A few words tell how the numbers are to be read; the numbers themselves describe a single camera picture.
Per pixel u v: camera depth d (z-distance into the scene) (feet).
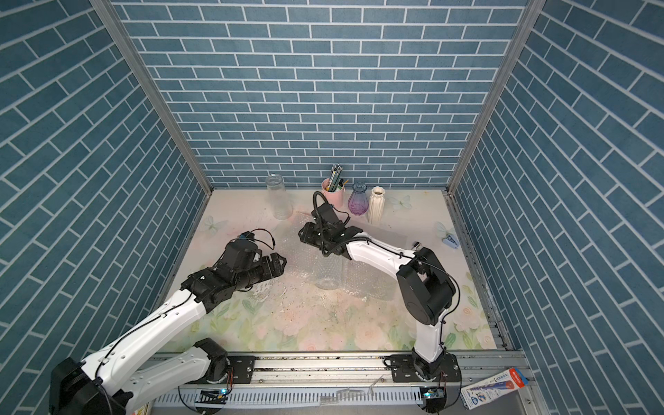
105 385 1.27
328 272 2.77
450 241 3.33
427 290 1.58
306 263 3.15
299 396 2.32
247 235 2.30
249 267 2.02
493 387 2.32
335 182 3.55
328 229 2.23
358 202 3.47
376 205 3.25
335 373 2.43
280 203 3.77
